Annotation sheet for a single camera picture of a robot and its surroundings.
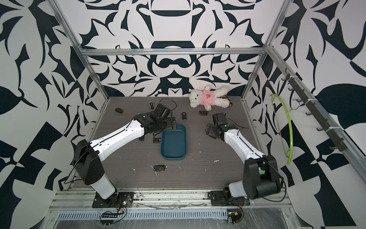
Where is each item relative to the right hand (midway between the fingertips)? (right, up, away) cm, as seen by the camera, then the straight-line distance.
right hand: (215, 129), depth 90 cm
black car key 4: (-37, -8, +6) cm, 39 cm away
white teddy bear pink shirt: (-1, +21, +21) cm, 30 cm away
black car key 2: (-19, +7, +18) cm, 27 cm away
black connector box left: (-57, -43, -18) cm, 74 cm away
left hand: (-27, +5, -6) cm, 28 cm away
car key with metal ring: (-45, +17, +25) cm, 54 cm away
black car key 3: (-5, +10, +20) cm, 23 cm away
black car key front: (-33, -22, -7) cm, 40 cm away
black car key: (-69, +12, +21) cm, 73 cm away
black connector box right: (+6, -41, -19) cm, 46 cm away
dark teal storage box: (-26, -10, +4) cm, 28 cm away
